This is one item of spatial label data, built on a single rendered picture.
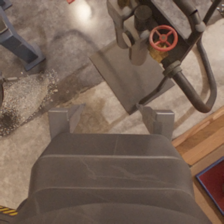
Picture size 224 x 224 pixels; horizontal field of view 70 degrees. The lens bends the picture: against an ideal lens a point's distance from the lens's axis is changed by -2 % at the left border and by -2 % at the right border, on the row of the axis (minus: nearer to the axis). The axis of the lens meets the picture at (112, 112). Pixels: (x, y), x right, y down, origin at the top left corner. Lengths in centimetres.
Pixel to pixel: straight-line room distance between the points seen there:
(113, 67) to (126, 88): 15
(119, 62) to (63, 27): 43
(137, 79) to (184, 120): 34
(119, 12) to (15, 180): 99
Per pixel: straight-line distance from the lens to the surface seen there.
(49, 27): 122
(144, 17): 50
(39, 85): 108
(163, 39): 47
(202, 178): 48
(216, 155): 49
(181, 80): 50
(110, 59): 99
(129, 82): 94
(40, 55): 114
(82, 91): 97
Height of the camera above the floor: 90
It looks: 81 degrees down
